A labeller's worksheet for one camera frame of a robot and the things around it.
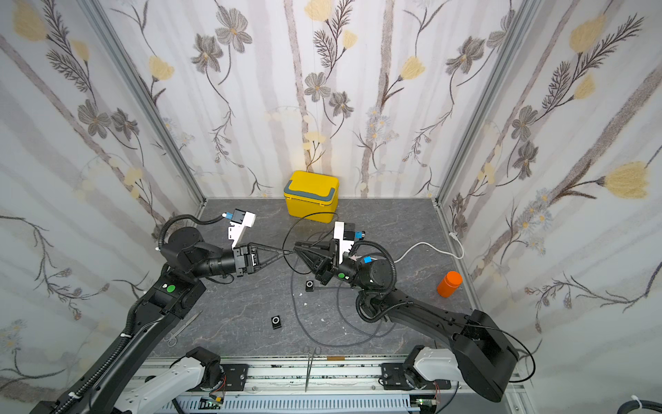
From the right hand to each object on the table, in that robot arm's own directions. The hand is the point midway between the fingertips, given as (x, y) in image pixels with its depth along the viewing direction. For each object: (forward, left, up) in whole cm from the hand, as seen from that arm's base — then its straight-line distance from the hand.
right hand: (302, 257), depth 54 cm
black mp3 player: (-4, +12, -39) cm, 41 cm away
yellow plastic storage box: (+46, +4, -29) cm, 54 cm away
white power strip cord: (+37, -58, -44) cm, 82 cm away
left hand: (+1, +5, -3) cm, 6 cm away
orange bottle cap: (+8, -45, -31) cm, 56 cm away
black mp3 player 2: (+10, +2, -40) cm, 41 cm away
